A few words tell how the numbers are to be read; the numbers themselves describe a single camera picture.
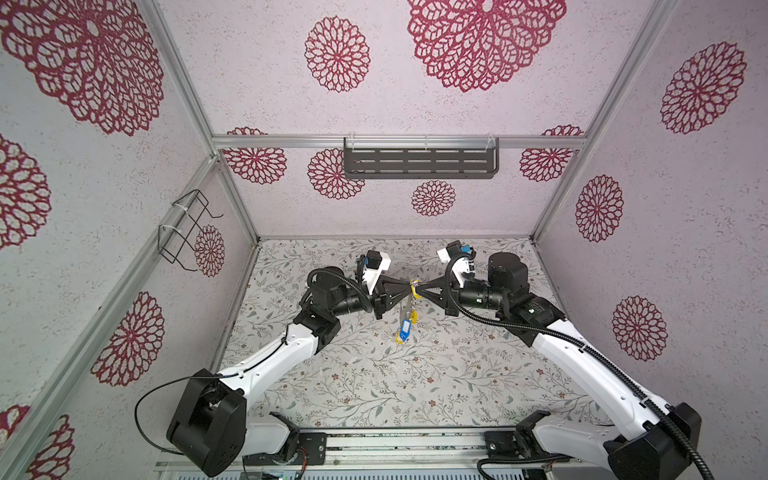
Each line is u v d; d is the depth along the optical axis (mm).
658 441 373
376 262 603
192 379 423
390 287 659
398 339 746
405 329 717
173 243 765
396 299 677
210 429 407
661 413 390
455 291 583
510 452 734
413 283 661
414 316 701
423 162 924
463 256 585
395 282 662
